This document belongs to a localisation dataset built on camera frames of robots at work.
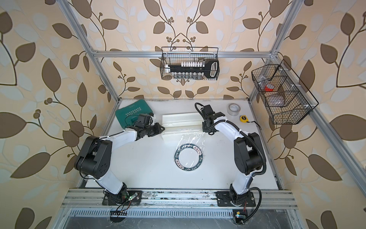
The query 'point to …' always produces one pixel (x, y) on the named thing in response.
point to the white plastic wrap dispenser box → (175, 125)
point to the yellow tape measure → (243, 119)
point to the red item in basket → (269, 88)
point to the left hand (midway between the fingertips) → (161, 127)
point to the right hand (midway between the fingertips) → (210, 128)
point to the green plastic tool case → (128, 115)
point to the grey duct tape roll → (233, 109)
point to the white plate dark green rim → (188, 157)
